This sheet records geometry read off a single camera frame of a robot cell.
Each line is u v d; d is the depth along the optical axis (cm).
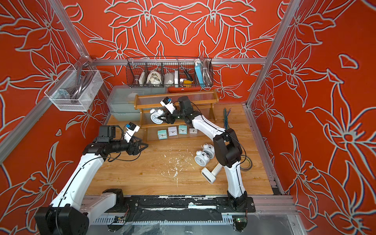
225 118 110
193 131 98
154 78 90
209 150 84
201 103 82
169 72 96
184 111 72
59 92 69
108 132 61
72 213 38
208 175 79
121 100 100
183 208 73
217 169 80
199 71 84
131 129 67
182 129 98
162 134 94
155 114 83
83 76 78
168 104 76
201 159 81
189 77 96
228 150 53
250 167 84
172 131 97
